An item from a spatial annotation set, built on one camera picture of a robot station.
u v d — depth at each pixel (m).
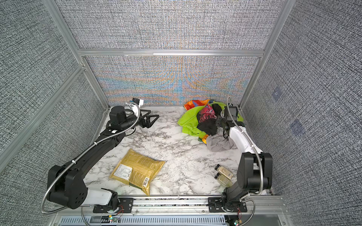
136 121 0.59
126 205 0.74
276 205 0.75
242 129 0.58
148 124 0.69
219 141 0.90
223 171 0.82
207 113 0.92
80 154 0.92
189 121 1.01
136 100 0.66
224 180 0.78
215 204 0.72
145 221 0.70
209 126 0.91
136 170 0.79
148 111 0.79
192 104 1.17
